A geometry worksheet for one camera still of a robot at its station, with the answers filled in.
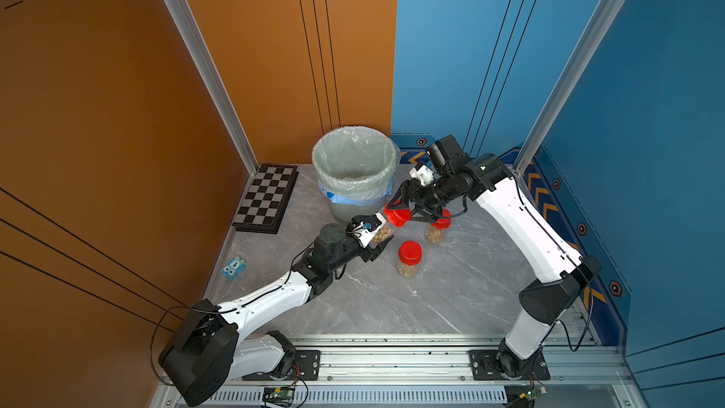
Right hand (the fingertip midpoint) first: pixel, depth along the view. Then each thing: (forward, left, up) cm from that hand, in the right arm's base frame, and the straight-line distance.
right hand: (397, 209), depth 69 cm
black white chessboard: (+24, +47, -26) cm, 59 cm away
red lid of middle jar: (-2, -5, -19) cm, 19 cm away
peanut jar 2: (-4, -5, -23) cm, 24 cm away
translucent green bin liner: (+32, +13, -14) cm, 38 cm away
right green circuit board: (-34, -34, -31) cm, 57 cm away
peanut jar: (-2, +4, -8) cm, 9 cm away
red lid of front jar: (-3, 0, +1) cm, 3 cm away
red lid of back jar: (+9, -17, -18) cm, 26 cm away
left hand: (+3, +3, -9) cm, 10 cm away
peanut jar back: (+10, -15, -28) cm, 33 cm away
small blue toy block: (-2, +51, -28) cm, 58 cm away
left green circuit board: (-35, +29, -32) cm, 56 cm away
